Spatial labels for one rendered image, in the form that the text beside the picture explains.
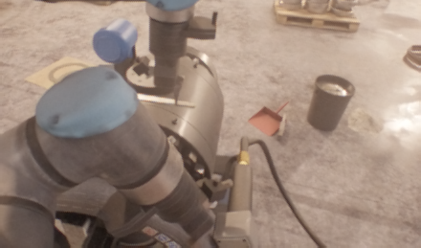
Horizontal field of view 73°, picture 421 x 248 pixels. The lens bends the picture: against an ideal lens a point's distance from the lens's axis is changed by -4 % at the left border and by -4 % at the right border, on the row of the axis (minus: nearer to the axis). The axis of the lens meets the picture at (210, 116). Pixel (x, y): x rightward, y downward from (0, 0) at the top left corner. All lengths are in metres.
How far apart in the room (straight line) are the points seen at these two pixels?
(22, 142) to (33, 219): 0.08
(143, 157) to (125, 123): 0.05
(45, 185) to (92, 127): 0.09
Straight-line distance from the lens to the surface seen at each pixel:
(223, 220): 0.87
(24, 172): 0.34
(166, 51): 0.57
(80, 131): 0.29
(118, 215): 0.42
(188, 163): 1.06
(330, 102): 2.39
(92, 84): 0.30
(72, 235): 0.93
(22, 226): 0.30
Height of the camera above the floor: 1.54
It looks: 39 degrees down
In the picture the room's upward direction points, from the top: 4 degrees clockwise
